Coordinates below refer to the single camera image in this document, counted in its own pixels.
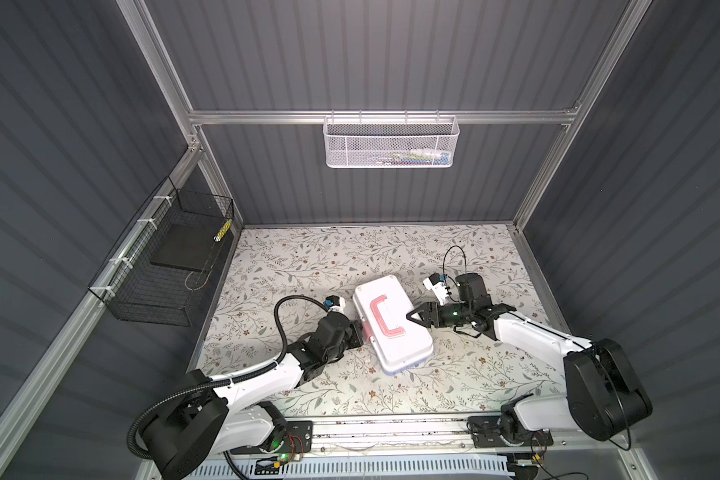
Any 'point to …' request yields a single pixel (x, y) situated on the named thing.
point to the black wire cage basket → (160, 273)
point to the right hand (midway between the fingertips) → (416, 319)
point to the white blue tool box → (398, 343)
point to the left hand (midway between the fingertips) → (366, 327)
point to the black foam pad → (187, 246)
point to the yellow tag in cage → (223, 230)
